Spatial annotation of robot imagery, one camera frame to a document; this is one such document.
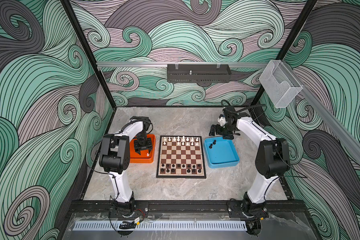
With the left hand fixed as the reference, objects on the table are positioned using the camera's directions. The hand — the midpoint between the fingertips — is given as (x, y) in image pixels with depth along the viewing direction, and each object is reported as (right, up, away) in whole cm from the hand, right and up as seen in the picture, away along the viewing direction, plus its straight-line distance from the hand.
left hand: (146, 150), depth 90 cm
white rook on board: (+11, +6, +8) cm, 15 cm away
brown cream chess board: (+21, -4, 0) cm, 22 cm away
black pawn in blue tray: (+41, +1, +6) cm, 42 cm away
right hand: (+44, +10, +2) cm, 45 cm away
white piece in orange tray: (+1, -3, +1) cm, 3 cm away
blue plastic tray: (+47, -2, +2) cm, 47 cm away
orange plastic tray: (0, -4, +1) cm, 4 cm away
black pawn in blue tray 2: (+45, +4, +8) cm, 45 cm away
